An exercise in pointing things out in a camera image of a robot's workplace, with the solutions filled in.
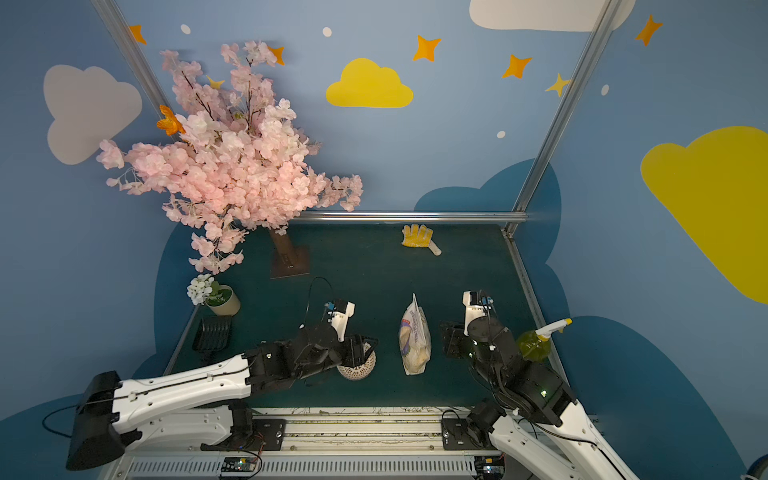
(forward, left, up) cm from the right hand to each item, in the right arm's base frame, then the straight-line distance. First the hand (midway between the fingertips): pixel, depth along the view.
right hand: (448, 320), depth 69 cm
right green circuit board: (-26, -12, -26) cm, 38 cm away
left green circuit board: (-29, +49, -25) cm, 62 cm away
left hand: (-4, +17, -4) cm, 18 cm away
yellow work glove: (+48, +5, -23) cm, 54 cm away
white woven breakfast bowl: (-6, +21, -23) cm, 32 cm away
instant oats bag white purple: (-1, +7, -9) cm, 12 cm away
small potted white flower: (+12, +68, -17) cm, 71 cm away
